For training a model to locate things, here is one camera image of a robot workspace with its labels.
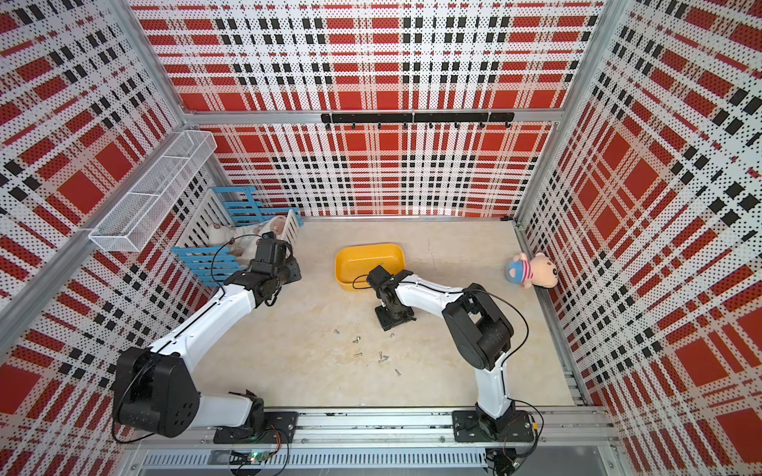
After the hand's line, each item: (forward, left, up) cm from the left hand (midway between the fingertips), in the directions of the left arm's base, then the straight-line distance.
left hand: (294, 266), depth 88 cm
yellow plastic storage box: (+13, -15, -16) cm, 25 cm away
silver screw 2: (-17, -19, -15) cm, 30 cm away
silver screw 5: (-27, -32, -15) cm, 44 cm away
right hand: (-12, -31, -14) cm, 36 cm away
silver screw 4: (-21, -26, -15) cm, 37 cm away
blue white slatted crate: (+35, +34, -8) cm, 49 cm away
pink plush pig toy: (+3, -78, -8) cm, 78 cm away
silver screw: (-14, -12, -15) cm, 24 cm away
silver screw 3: (-21, -19, -15) cm, 33 cm away
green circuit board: (-46, +2, -13) cm, 48 cm away
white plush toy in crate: (+21, +28, -13) cm, 37 cm away
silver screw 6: (-15, -29, -16) cm, 37 cm away
